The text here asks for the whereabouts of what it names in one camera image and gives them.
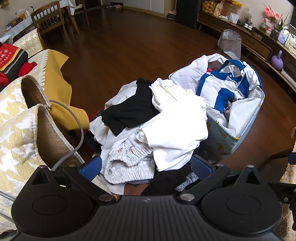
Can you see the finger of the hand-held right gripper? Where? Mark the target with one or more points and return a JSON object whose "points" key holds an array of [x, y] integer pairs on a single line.
{"points": [[292, 159], [285, 192]]}

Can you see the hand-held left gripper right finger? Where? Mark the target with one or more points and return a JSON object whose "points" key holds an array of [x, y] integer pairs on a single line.
{"points": [[201, 166]]}

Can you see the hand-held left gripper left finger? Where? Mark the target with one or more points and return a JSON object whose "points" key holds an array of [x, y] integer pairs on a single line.
{"points": [[90, 168]]}

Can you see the white hoodie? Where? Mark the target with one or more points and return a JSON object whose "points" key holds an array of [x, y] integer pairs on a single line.
{"points": [[175, 129]]}

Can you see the blue grey patterned cloth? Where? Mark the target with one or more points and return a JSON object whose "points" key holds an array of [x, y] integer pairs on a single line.
{"points": [[187, 182]]}

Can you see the banana print laundry basket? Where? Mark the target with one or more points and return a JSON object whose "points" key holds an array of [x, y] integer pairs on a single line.
{"points": [[222, 139]]}

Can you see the pale grey elastic-waist pants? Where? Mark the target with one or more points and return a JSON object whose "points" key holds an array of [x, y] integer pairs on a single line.
{"points": [[124, 166]]}

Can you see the black cloth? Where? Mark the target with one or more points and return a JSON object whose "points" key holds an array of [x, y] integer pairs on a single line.
{"points": [[166, 183]]}

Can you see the red cloth item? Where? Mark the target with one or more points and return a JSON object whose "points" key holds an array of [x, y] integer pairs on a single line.
{"points": [[93, 115]]}

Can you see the gold white patterned cushion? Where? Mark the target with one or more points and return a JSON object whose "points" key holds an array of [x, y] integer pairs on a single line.
{"points": [[12, 109], [18, 150], [27, 41]]}

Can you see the blue and white polo shirt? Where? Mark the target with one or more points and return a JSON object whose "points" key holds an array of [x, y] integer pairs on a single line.
{"points": [[209, 85]]}

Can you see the white sheet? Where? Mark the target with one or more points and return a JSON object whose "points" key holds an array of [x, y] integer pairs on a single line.
{"points": [[185, 74]]}

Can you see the mustard yellow blanket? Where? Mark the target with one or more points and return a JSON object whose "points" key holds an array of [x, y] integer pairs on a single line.
{"points": [[57, 76]]}

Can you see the purple kettlebell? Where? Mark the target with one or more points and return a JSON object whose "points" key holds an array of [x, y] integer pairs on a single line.
{"points": [[277, 62]]}

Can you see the red cloth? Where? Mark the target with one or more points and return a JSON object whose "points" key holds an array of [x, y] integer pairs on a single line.
{"points": [[27, 68]]}

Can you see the pastel storage box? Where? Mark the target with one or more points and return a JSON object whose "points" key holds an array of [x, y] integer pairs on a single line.
{"points": [[284, 37]]}

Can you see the wooden television cabinet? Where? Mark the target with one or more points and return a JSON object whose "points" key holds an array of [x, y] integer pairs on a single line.
{"points": [[254, 41]]}

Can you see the white waste bin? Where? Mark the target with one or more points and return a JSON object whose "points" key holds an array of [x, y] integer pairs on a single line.
{"points": [[230, 46]]}

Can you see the red and black garment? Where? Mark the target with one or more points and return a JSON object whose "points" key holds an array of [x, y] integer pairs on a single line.
{"points": [[12, 59]]}

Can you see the small green potted plant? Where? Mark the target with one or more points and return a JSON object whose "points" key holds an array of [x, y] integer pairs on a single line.
{"points": [[281, 24]]}

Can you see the wooden dining chair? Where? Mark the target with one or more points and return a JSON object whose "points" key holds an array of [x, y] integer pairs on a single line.
{"points": [[75, 25], [47, 17]]}

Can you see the pink flower decoration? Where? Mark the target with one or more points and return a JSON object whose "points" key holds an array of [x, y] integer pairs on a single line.
{"points": [[270, 14]]}

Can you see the white card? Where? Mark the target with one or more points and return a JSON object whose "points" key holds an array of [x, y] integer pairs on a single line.
{"points": [[233, 18]]}

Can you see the black speaker cabinet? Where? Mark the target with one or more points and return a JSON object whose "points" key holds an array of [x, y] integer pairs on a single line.
{"points": [[188, 14]]}

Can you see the side table with grey cloth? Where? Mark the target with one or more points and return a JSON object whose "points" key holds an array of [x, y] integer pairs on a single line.
{"points": [[20, 25]]}

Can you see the bag of oranges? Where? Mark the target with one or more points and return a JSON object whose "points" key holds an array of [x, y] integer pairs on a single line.
{"points": [[208, 6]]}

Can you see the clear container with yellow lid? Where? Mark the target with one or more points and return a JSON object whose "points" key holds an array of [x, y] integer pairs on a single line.
{"points": [[232, 8]]}

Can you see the pair of shoes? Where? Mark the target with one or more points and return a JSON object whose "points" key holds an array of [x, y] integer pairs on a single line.
{"points": [[114, 6]]}

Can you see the cream picture frame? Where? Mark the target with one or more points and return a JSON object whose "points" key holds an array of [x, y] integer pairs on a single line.
{"points": [[291, 40]]}

